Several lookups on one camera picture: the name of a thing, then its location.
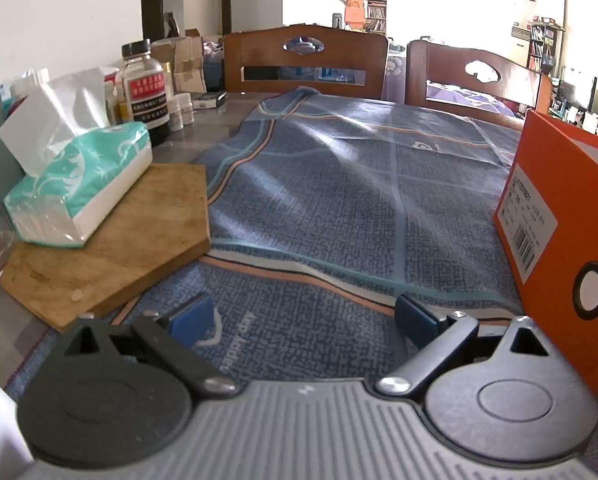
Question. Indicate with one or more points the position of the narrow bookshelf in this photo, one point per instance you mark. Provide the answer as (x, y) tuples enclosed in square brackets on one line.
[(376, 10)]

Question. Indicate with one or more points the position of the wooden chair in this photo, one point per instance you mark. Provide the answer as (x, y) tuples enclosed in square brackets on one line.
[(259, 55), (444, 67)]

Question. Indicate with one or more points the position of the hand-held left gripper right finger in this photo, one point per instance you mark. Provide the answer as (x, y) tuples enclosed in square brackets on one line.
[(415, 317)]

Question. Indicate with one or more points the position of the orange paper bag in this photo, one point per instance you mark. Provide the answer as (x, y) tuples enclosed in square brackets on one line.
[(355, 14)]

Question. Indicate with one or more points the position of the teal white tissue box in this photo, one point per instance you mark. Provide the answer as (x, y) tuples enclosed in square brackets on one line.
[(79, 175)]

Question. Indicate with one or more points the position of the wooden cutting board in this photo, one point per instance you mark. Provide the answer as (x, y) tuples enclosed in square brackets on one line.
[(144, 240)]

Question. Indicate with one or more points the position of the blue patterned tablecloth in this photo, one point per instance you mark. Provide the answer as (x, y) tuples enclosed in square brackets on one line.
[(339, 185)]

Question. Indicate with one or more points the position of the white container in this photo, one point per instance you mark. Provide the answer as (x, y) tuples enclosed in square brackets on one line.
[(1, 420)]

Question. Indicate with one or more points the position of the black cap red label bottle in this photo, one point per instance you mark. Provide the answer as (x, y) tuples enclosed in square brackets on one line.
[(144, 105)]

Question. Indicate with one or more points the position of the small black white box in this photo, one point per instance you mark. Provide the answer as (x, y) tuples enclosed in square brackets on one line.
[(210, 100)]

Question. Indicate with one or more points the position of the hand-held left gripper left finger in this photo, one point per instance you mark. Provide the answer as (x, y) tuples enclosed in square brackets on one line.
[(193, 319)]

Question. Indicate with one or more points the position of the black television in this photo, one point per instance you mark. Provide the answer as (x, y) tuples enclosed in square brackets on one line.
[(579, 89)]

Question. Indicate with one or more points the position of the dark wooden door frame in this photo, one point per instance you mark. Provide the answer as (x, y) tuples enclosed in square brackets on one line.
[(152, 0)]

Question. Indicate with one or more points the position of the tall cluttered bookshelf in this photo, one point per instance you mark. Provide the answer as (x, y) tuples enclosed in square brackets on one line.
[(544, 45)]

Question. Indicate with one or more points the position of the brown cardboard box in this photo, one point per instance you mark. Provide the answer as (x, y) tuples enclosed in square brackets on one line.
[(184, 62)]

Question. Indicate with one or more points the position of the small white pill bottle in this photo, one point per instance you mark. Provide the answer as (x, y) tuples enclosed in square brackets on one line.
[(175, 116), (186, 109)]

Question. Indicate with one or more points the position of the orange cardboard box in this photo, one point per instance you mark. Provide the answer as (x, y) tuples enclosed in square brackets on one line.
[(569, 200)]

